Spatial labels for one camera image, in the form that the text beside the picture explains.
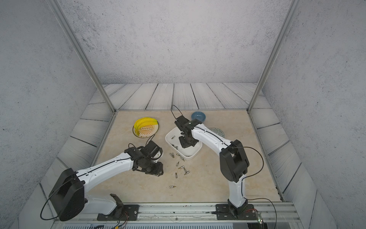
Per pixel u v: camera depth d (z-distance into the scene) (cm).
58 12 72
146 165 67
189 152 93
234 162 49
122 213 69
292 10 72
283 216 72
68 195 41
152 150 67
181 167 89
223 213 74
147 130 108
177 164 91
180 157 93
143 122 107
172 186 81
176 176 86
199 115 114
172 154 94
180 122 71
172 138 102
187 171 87
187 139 74
